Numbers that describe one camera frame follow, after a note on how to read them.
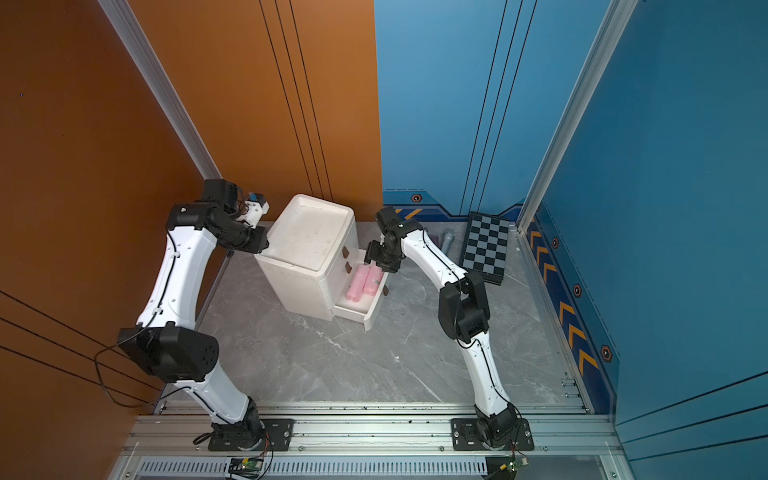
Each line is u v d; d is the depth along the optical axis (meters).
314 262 0.79
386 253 0.81
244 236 0.67
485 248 1.09
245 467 0.72
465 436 0.72
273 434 0.74
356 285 0.97
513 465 0.69
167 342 0.43
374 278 0.99
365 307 0.95
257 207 0.72
